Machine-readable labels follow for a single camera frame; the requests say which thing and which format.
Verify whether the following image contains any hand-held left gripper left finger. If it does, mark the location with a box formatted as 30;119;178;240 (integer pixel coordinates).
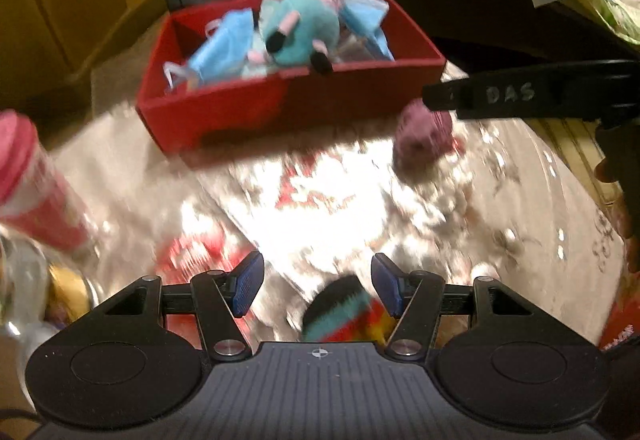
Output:
97;251;265;361

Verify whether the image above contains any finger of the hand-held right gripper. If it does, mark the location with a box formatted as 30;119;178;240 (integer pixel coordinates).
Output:
422;60;640;122

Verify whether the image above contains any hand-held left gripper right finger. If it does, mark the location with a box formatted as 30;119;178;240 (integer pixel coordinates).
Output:
371;253;532;360

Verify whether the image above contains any striped colourful sock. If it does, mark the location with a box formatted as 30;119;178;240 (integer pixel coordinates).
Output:
299;273;397;347

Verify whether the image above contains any mauve knitted ball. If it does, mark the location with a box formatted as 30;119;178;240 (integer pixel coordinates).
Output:
392;100;457;184

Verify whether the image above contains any red cardboard box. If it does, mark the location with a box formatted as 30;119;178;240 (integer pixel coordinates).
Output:
136;0;447;156

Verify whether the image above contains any blue face mask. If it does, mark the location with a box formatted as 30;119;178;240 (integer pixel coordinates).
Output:
164;10;262;94
339;0;397;64

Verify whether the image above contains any pink pig plush toy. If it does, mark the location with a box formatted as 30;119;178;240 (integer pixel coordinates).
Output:
247;0;348;74

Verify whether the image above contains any person's right hand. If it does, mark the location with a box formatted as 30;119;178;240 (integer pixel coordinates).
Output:
594;159;640;275

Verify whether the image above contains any clear glass jar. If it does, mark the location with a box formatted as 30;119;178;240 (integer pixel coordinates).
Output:
0;235;103;371

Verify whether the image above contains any pink lidded plastic cup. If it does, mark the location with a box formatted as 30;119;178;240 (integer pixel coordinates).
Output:
0;113;99;255

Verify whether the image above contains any dark wooden bed frame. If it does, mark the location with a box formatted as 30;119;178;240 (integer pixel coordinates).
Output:
156;0;640;67

